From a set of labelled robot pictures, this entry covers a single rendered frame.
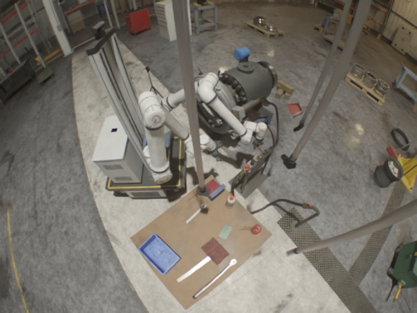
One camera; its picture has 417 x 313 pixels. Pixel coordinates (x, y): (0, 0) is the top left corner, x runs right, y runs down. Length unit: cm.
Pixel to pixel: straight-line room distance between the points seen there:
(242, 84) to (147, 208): 182
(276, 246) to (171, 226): 117
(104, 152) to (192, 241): 111
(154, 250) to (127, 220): 78
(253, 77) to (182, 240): 190
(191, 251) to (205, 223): 27
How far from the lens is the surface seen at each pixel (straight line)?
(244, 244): 165
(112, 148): 178
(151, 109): 99
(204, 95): 146
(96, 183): 279
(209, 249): 161
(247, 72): 230
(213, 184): 176
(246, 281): 213
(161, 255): 167
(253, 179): 235
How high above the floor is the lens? 209
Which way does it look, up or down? 58 degrees down
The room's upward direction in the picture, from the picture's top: 3 degrees counter-clockwise
